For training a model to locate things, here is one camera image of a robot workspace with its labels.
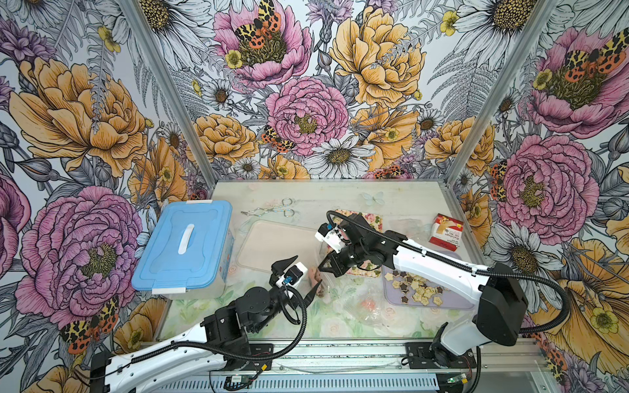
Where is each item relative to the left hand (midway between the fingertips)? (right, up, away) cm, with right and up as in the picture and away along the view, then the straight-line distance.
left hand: (305, 272), depth 71 cm
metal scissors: (-24, +16, +40) cm, 50 cm away
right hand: (+5, -1, +4) cm, 7 cm away
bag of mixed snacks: (+19, -15, +12) cm, 27 cm away
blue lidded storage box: (-37, +4, +7) cm, 37 cm away
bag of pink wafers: (+2, -5, +10) cm, 11 cm away
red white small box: (+55, +8, +28) cm, 62 cm away
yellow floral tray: (+27, +12, +37) cm, 47 cm away
